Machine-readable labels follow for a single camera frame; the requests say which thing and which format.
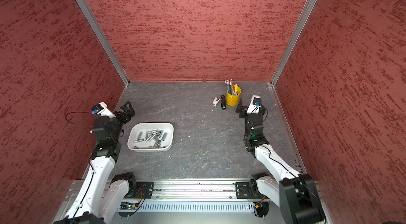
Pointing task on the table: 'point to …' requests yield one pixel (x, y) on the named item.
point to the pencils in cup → (232, 89)
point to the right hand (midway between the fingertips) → (247, 102)
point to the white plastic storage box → (144, 127)
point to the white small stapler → (215, 101)
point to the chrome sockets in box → (150, 136)
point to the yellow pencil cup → (233, 100)
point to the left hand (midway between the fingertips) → (125, 109)
